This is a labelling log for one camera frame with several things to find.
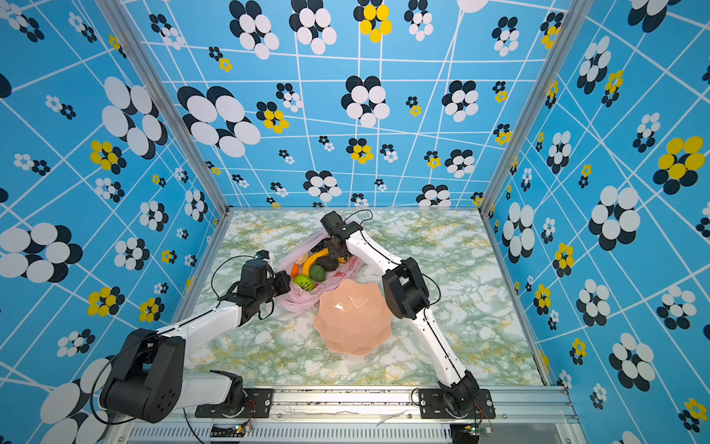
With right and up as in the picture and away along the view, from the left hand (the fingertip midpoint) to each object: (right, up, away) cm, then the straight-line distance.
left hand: (293, 275), depth 91 cm
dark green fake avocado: (+7, 0, +4) cm, 9 cm away
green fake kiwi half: (+4, -2, 0) cm, 5 cm away
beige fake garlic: (+1, +5, +7) cm, 9 cm away
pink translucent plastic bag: (+4, -7, -4) cm, 10 cm away
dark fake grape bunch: (+11, +3, +7) cm, 13 cm away
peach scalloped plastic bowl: (+20, -14, -2) cm, 25 cm away
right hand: (+16, +8, +13) cm, 22 cm away
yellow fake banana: (+5, +4, +10) cm, 12 cm away
